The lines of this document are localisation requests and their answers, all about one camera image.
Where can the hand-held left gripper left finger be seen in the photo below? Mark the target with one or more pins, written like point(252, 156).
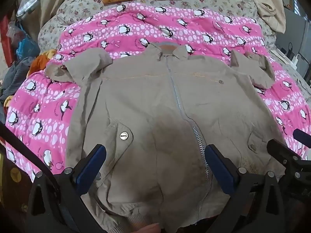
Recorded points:
point(91, 167)

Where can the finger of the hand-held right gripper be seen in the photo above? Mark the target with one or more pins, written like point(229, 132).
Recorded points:
point(302, 137)
point(279, 149)

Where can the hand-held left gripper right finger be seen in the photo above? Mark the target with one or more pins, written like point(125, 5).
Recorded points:
point(218, 168)

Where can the khaki zip jacket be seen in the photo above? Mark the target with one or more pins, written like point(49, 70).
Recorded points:
point(150, 102)

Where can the white power strip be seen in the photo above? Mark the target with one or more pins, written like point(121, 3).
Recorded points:
point(285, 55)

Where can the grey cabinet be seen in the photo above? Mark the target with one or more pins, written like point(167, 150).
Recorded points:
point(296, 34)

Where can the dark striped garment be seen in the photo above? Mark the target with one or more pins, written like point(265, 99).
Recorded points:
point(15, 77)

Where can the blue plastic bag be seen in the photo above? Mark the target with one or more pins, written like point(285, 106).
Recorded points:
point(26, 47)

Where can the beige cloth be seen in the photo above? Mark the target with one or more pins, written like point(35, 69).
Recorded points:
point(267, 4)

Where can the pink penguin print blanket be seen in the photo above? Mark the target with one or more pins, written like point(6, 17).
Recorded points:
point(136, 31)

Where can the floral bed sheet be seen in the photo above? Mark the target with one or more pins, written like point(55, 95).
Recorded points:
point(80, 2)

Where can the beige curtain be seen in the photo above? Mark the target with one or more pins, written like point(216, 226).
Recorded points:
point(51, 0)

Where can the clear plastic bag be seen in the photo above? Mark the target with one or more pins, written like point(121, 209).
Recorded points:
point(26, 4)

